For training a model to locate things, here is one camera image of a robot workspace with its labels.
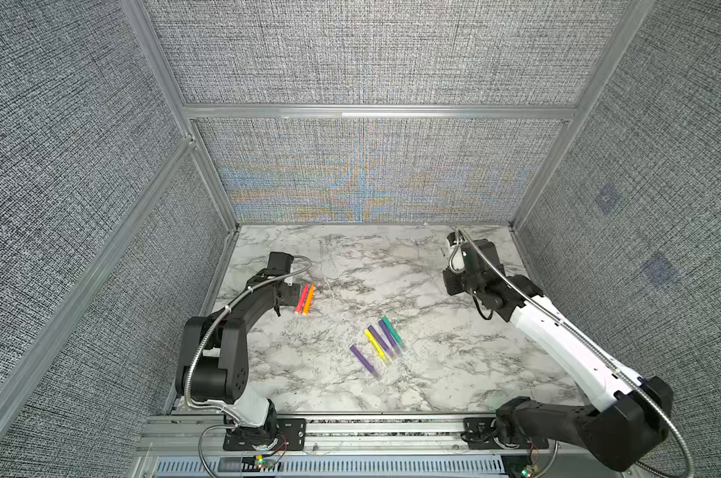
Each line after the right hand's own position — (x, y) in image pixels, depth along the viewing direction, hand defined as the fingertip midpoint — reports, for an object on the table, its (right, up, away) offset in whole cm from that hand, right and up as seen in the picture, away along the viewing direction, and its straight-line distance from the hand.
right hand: (451, 263), depth 79 cm
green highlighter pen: (-15, -20, +12) cm, 28 cm away
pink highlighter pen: (-43, -12, +18) cm, 49 cm away
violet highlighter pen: (-18, -24, +10) cm, 31 cm away
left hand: (-48, -9, +14) cm, 51 cm away
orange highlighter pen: (-42, -15, +17) cm, 48 cm away
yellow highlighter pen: (-20, -25, +8) cm, 33 cm away
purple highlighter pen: (-22, -30, +4) cm, 37 cm away
